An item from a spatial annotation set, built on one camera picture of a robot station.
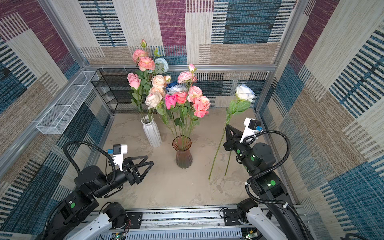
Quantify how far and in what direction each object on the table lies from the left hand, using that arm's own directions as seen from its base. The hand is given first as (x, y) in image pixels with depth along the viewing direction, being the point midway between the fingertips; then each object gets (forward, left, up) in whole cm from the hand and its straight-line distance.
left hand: (149, 159), depth 58 cm
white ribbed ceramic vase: (+25, +6, -14) cm, 30 cm away
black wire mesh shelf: (+63, +38, -10) cm, 74 cm away
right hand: (+11, -30, +5) cm, 32 cm away
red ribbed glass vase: (+16, -11, -14) cm, 24 cm away
